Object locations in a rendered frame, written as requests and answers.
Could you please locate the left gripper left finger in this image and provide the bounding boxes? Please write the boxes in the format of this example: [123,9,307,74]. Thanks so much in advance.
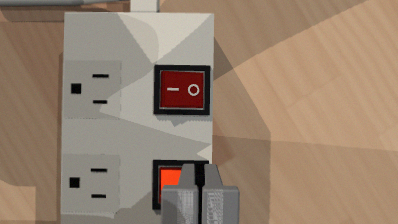
[161,164,200,224]

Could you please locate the grey power strip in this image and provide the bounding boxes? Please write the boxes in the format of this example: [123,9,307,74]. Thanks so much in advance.
[61,0,214,224]

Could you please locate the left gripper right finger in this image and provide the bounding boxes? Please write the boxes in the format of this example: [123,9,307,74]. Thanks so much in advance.
[199,164,240,224]

